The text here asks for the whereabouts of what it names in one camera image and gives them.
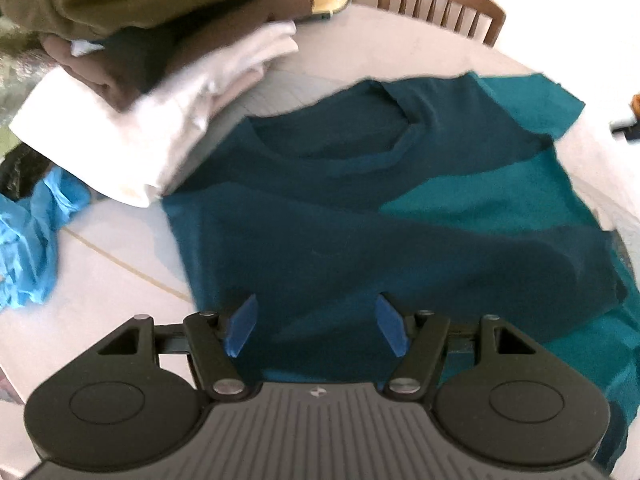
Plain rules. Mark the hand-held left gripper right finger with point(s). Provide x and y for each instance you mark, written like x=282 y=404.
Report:
x=392 y=325

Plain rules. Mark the black bag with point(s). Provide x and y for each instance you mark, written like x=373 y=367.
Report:
x=22 y=170

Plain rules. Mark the light green cloth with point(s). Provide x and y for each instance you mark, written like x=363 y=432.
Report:
x=20 y=75

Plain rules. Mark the teal knit sweater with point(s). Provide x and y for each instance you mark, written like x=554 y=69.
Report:
x=350 y=220

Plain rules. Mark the blue crumpled cloth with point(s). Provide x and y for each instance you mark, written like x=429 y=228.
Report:
x=30 y=245

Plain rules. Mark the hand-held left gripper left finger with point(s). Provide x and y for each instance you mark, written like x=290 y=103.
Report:
x=242 y=325

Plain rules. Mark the brown folded garment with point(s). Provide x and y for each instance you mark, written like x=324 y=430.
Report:
x=150 y=55

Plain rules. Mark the white folded garment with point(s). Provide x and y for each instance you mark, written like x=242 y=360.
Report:
x=165 y=125

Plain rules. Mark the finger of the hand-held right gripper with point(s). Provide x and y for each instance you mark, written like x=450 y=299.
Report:
x=629 y=131

